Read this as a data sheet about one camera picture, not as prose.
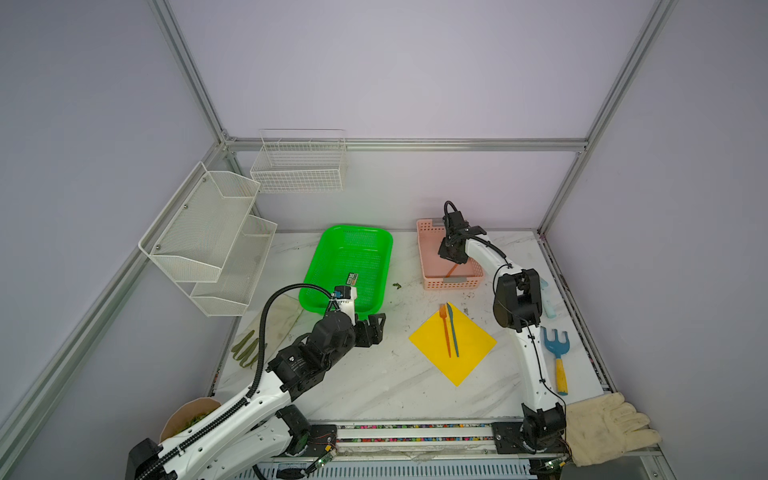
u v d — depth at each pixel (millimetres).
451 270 1075
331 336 531
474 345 907
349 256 1114
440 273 1069
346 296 650
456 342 906
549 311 961
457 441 748
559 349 884
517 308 645
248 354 877
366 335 648
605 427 751
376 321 671
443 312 980
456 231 856
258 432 583
